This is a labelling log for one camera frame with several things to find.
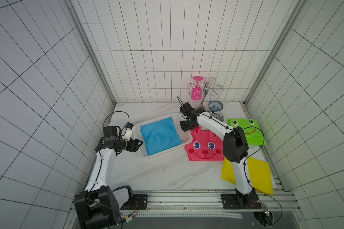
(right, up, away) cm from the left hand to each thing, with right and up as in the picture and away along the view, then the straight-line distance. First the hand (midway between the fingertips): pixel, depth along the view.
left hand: (135, 143), depth 83 cm
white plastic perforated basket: (+30, +2, +7) cm, 31 cm away
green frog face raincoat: (+80, +3, +17) cm, 82 cm away
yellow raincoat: (+75, -18, +1) cm, 77 cm away
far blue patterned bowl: (+57, +24, +32) cm, 70 cm away
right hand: (+27, +8, +13) cm, 31 cm away
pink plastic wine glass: (+41, +33, +29) cm, 60 cm away
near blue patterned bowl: (+57, +16, +24) cm, 64 cm away
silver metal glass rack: (+43, +35, +7) cm, 56 cm away
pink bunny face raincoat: (+44, -4, +10) cm, 45 cm away
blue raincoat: (+13, +3, +10) cm, 17 cm away
